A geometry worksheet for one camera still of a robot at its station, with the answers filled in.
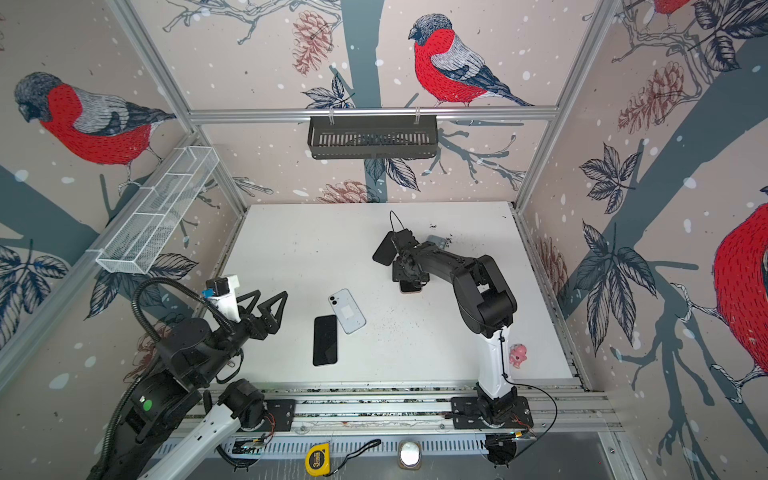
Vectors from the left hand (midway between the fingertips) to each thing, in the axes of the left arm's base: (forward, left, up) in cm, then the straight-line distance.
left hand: (270, 294), depth 63 cm
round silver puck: (-27, -30, -18) cm, 44 cm away
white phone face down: (+10, -12, -30) cm, 34 cm away
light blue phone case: (+38, -44, -29) cm, 66 cm away
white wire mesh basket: (+14, +36, +1) cm, 38 cm away
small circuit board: (-24, +9, -31) cm, 41 cm away
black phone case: (+33, -25, -29) cm, 51 cm away
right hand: (+22, -32, -30) cm, 49 cm away
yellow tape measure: (-27, -10, -27) cm, 39 cm away
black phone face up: (+1, -7, -30) cm, 31 cm away
